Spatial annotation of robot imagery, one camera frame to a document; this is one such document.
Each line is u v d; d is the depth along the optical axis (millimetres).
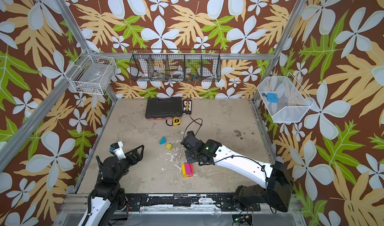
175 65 975
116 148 704
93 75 862
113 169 607
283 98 845
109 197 574
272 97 858
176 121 1041
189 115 1110
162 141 978
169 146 923
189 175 818
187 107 1145
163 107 1138
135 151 719
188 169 791
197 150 566
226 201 760
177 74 985
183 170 797
